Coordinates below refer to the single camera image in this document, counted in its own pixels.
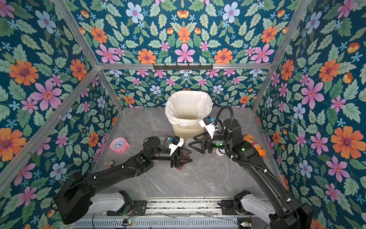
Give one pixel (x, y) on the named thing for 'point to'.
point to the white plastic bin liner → (187, 108)
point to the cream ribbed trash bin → (188, 131)
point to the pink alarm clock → (119, 144)
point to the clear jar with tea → (184, 152)
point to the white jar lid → (220, 152)
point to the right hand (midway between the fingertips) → (195, 137)
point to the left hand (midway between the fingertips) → (191, 157)
